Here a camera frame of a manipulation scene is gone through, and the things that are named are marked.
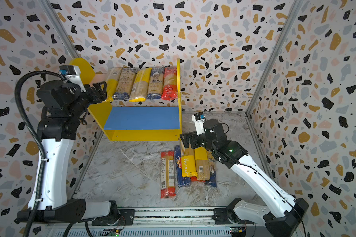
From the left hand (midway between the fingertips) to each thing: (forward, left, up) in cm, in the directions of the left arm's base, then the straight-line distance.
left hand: (95, 79), depth 58 cm
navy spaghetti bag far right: (-23, -50, -51) cm, 75 cm away
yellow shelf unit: (+15, -11, -42) cm, 46 cm away
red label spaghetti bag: (-27, -25, -51) cm, 63 cm away
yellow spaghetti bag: (-13, -45, -50) cm, 68 cm away
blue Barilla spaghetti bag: (-23, -33, -51) cm, 65 cm away
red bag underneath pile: (-21, -40, -51) cm, 68 cm away
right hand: (-10, -35, -20) cm, 42 cm away
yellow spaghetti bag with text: (-11, -37, -49) cm, 62 cm away
